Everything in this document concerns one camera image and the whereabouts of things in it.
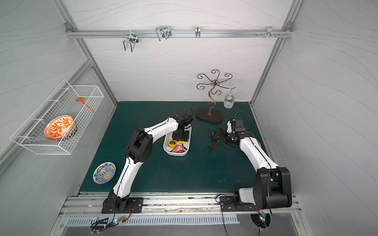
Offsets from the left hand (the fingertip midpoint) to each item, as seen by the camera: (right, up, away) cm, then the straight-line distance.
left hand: (184, 140), depth 97 cm
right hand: (+23, +4, -10) cm, 25 cm away
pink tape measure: (-4, -4, -4) cm, 7 cm away
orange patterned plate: (-53, +11, -34) cm, 64 cm away
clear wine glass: (+29, +27, -5) cm, 40 cm away
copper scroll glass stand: (+15, +17, +14) cm, 27 cm away
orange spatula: (-55, +26, -19) cm, 64 cm away
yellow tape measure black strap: (-1, -2, -2) cm, 3 cm away
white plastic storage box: (-9, -6, -6) cm, 12 cm away
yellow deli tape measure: (-8, -1, -4) cm, 9 cm away
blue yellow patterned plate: (-46, -16, -14) cm, 51 cm away
